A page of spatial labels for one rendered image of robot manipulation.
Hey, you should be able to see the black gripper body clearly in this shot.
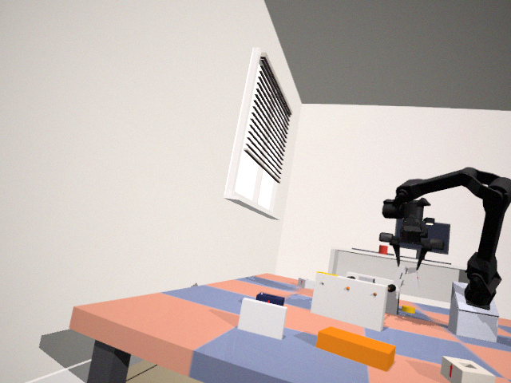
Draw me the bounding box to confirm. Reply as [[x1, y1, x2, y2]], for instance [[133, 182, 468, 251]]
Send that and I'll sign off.
[[378, 218, 445, 250]]

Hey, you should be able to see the grey flat panel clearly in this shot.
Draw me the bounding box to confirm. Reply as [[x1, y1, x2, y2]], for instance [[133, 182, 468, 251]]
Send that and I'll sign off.
[[237, 298, 287, 340]]

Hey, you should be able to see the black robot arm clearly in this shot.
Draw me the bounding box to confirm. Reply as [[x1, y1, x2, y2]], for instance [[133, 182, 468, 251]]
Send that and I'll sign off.
[[382, 167, 511, 310]]

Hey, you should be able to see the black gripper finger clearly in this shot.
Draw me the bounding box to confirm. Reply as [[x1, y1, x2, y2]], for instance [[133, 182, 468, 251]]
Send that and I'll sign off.
[[416, 248, 432, 270], [389, 243, 400, 267]]

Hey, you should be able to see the orange rectangular bar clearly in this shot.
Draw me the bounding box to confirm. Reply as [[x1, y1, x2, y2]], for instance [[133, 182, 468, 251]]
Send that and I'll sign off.
[[316, 327, 396, 372]]

